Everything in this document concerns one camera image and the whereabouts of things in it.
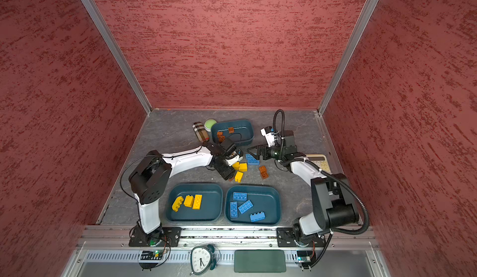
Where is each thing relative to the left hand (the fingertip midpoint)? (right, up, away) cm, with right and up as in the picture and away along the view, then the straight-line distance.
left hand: (227, 174), depth 91 cm
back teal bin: (+8, +21, +22) cm, 32 cm away
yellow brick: (-21, -10, -10) cm, 26 cm away
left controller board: (-28, -27, -19) cm, 44 cm away
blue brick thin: (+6, -9, -6) cm, 12 cm away
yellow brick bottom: (+6, -1, -1) cm, 6 cm away
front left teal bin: (-6, -13, -8) cm, 16 cm away
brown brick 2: (+1, +22, +18) cm, 29 cm away
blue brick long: (+4, -14, -9) cm, 17 cm away
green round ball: (-13, +26, +18) cm, 34 cm away
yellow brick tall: (-13, -11, -8) cm, 18 cm away
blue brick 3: (+12, +8, -6) cm, 16 cm away
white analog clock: (-7, -25, -25) cm, 36 cm away
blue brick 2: (+14, -14, -13) cm, 24 cm away
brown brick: (-5, +17, +14) cm, 23 cm away
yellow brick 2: (-16, -9, -9) cm, 21 cm away
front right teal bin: (+18, -9, -7) cm, 22 cm away
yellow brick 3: (+8, +3, +1) cm, 9 cm away
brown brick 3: (+19, 0, +1) cm, 19 cm away
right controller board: (+32, -27, -20) cm, 47 cm away
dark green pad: (+15, -27, -23) cm, 38 cm away
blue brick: (+9, -12, -10) cm, 18 cm away
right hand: (+12, +12, -4) cm, 18 cm away
